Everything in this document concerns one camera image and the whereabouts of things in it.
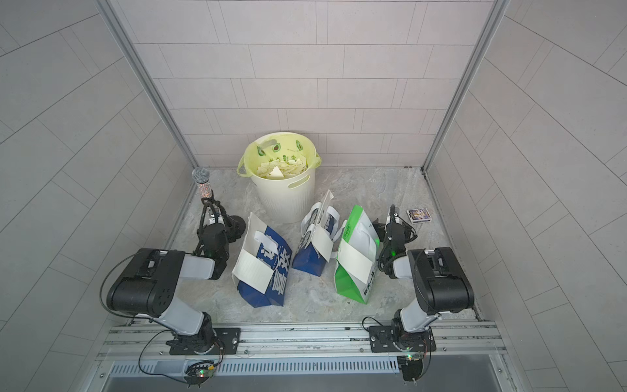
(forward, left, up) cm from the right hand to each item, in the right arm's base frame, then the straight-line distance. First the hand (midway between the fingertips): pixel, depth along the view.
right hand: (390, 217), depth 95 cm
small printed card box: (+2, -13, -3) cm, 13 cm away
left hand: (+3, +64, +2) cm, 64 cm away
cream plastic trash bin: (+3, +40, +11) cm, 42 cm away
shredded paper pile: (+11, +41, +19) cm, 47 cm away
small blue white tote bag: (-14, +27, +19) cm, 36 cm away
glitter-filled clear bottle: (0, +62, +29) cm, 68 cm away
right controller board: (-46, +3, -7) cm, 47 cm away
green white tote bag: (-22, +17, +15) cm, 31 cm away
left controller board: (-45, +63, -2) cm, 78 cm away
